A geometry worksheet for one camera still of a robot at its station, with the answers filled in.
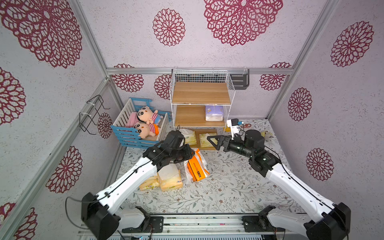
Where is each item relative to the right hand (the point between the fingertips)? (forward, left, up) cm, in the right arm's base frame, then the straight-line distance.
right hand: (213, 139), depth 71 cm
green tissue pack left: (+20, +13, -22) cm, 32 cm away
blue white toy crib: (+22, +58, -16) cm, 64 cm away
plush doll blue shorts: (+30, +43, -13) cm, 54 cm away
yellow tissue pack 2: (-10, +23, -24) cm, 34 cm away
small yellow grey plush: (+24, -42, -27) cm, 55 cm away
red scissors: (+37, -31, -31) cm, 57 cm away
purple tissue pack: (+18, -1, +1) cm, 18 cm away
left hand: (-4, +10, -7) cm, 13 cm away
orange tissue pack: (-11, +8, -7) cm, 15 cm away
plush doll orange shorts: (+19, +42, -16) cm, 49 cm away
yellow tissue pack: (-13, +33, -25) cm, 43 cm away
